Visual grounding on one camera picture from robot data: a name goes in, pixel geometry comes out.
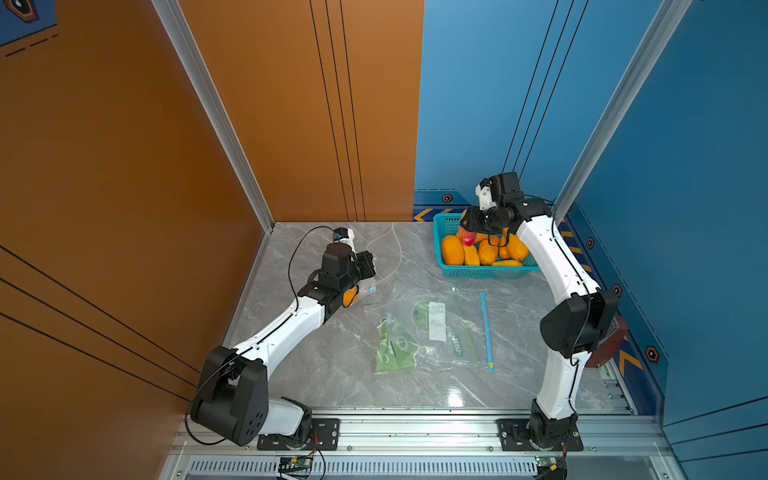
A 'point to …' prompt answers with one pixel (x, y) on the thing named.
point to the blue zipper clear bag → (472, 349)
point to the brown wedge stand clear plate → (615, 333)
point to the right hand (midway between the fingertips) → (466, 222)
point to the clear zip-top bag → (386, 252)
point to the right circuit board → (550, 468)
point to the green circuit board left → (295, 462)
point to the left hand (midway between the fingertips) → (374, 251)
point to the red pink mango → (468, 238)
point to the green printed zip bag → (396, 347)
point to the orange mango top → (487, 253)
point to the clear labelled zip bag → (436, 320)
